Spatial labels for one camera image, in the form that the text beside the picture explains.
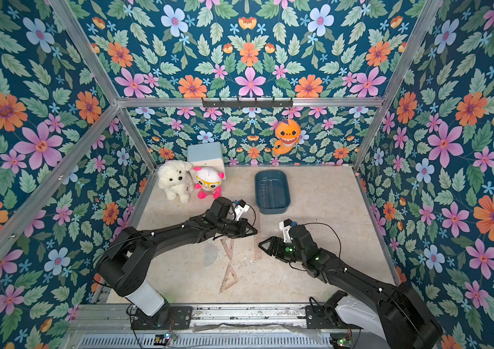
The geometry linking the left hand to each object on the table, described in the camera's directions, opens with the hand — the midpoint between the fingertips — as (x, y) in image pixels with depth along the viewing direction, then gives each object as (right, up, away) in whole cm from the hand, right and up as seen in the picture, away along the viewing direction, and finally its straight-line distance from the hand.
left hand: (259, 232), depth 83 cm
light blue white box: (-27, +33, +22) cm, 48 cm away
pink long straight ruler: (-1, -4, +1) cm, 4 cm away
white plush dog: (-38, +21, +10) cm, 45 cm away
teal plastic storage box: (+6, +15, +25) cm, 30 cm away
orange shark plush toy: (+13, +42, +15) cm, 46 cm away
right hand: (+2, -5, -3) cm, 6 cm away
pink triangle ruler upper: (-13, -10, +7) cm, 17 cm away
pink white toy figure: (-23, +20, +13) cm, 33 cm away
